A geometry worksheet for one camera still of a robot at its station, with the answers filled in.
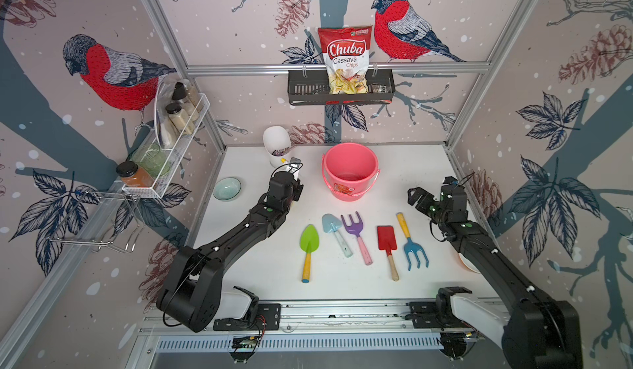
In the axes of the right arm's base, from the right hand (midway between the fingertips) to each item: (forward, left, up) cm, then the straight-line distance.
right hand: (417, 192), depth 86 cm
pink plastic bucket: (+15, +23, -7) cm, 29 cm away
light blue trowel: (-7, +31, -12) cm, 34 cm away
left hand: (+4, +45, +6) cm, 45 cm away
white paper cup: (+28, +56, -4) cm, 63 cm away
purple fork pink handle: (-8, +21, -14) cm, 26 cm away
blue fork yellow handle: (-14, +1, -14) cm, 20 cm away
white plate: (-30, -2, +14) cm, 33 cm away
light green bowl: (+6, +75, -10) cm, 76 cm away
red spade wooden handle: (-13, +10, -13) cm, 21 cm away
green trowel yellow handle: (-15, +39, -14) cm, 44 cm away
